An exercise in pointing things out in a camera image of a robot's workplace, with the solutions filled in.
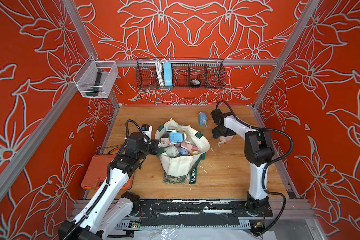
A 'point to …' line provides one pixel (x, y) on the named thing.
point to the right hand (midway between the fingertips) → (224, 134)
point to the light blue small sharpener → (182, 151)
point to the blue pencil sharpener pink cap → (202, 119)
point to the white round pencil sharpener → (171, 151)
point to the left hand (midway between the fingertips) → (159, 139)
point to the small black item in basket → (195, 82)
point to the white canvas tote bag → (182, 170)
